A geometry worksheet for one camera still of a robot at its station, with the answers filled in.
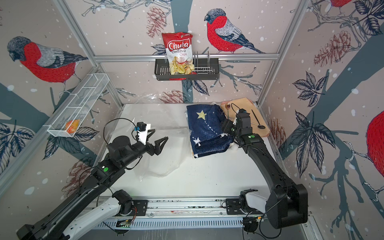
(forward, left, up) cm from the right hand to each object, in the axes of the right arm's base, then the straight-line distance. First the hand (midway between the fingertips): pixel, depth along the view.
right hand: (225, 122), depth 84 cm
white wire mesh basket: (+1, +81, +11) cm, 82 cm away
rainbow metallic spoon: (+31, -7, -18) cm, 37 cm away
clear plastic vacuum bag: (+13, +37, -16) cm, 43 cm away
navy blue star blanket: (-7, +10, -4) cm, 13 cm away
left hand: (-15, +31, +10) cm, 36 cm away
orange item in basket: (-16, +72, +14) cm, 75 cm away
